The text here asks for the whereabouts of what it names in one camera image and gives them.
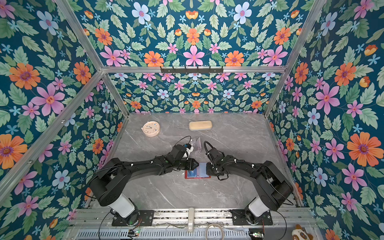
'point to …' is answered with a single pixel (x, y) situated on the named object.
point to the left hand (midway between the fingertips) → (199, 162)
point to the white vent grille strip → (163, 234)
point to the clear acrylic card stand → (196, 145)
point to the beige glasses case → (201, 125)
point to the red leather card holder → (199, 172)
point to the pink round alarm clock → (151, 128)
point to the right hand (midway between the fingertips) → (208, 171)
